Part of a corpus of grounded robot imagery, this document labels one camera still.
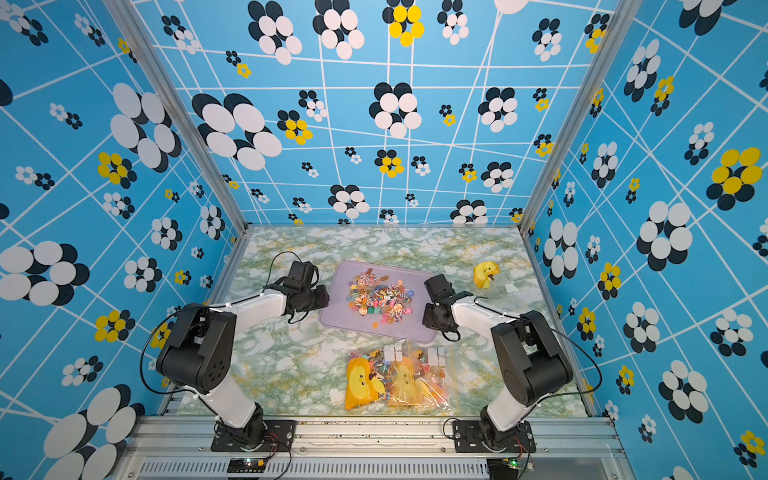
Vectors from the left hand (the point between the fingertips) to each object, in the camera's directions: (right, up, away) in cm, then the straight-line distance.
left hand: (329, 295), depth 97 cm
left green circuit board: (-15, -38, -25) cm, 48 cm away
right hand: (+35, -8, -3) cm, 36 cm away
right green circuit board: (+47, -37, -27) cm, 66 cm away
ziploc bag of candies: (+24, -19, -16) cm, 35 cm away
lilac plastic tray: (+26, -10, -4) cm, 28 cm away
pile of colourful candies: (+14, 0, +1) cm, 14 cm away
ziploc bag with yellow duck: (+55, +5, +2) cm, 56 cm away
